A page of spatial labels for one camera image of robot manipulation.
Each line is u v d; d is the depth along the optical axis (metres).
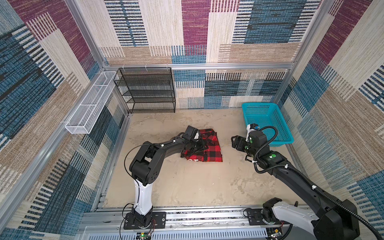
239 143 0.71
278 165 0.53
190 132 0.79
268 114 1.13
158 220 0.73
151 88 1.08
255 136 0.60
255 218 0.73
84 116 0.72
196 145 0.84
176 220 0.75
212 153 0.93
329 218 0.38
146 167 0.52
